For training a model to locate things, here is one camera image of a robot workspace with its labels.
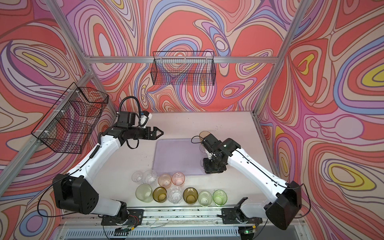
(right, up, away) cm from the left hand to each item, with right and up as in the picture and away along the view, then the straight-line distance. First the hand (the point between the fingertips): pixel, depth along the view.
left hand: (158, 131), depth 81 cm
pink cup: (+10, -27, +3) cm, 29 cm away
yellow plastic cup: (+26, -2, +15) cm, 30 cm away
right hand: (+28, -21, -8) cm, 36 cm away
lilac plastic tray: (+5, -17, +19) cm, 26 cm away
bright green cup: (+33, -36, -1) cm, 49 cm away
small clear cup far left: (-13, -26, +3) cm, 29 cm away
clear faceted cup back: (+23, -14, -13) cm, 30 cm away
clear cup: (-7, -27, +5) cm, 28 cm away
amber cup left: (+1, -34, -1) cm, 34 cm away
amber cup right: (+17, -35, -1) cm, 39 cm away
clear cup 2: (+9, -35, -1) cm, 36 cm away
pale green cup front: (+25, -36, -2) cm, 44 cm away
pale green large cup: (-7, -33, -2) cm, 34 cm away
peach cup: (+3, -28, +3) cm, 29 cm away
